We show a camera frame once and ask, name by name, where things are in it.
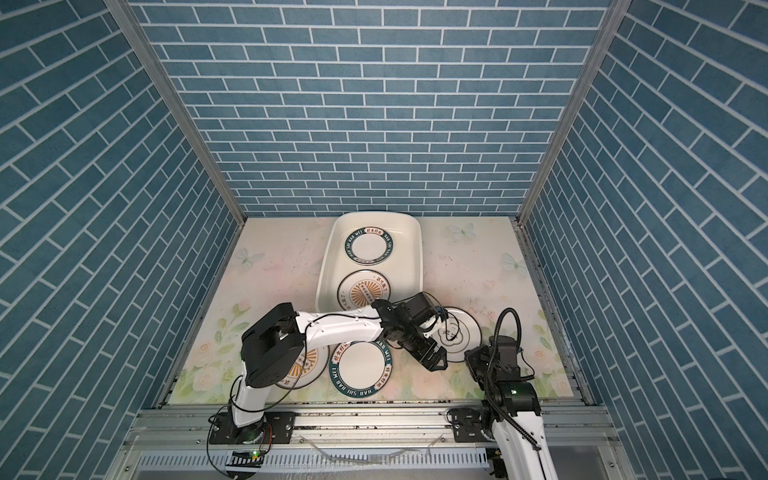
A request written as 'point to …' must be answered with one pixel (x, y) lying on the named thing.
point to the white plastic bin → (404, 271)
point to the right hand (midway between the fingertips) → (462, 349)
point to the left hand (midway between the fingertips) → (436, 360)
